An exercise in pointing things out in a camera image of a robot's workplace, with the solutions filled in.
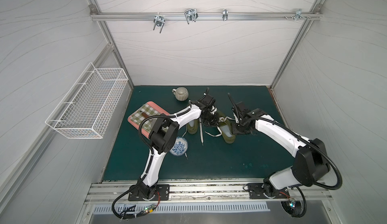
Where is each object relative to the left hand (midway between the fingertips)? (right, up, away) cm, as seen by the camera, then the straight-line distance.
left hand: (221, 125), depth 90 cm
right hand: (+8, -2, -4) cm, 9 cm away
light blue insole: (-18, 0, +6) cm, 19 cm away
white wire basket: (-66, +10, -21) cm, 70 cm away
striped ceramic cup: (-26, +20, +22) cm, 40 cm away
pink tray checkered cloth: (-48, +9, +15) cm, 51 cm away
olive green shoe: (-17, -3, +2) cm, 17 cm away
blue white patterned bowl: (-25, -13, -1) cm, 28 cm away
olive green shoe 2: (+4, -8, -1) cm, 10 cm away
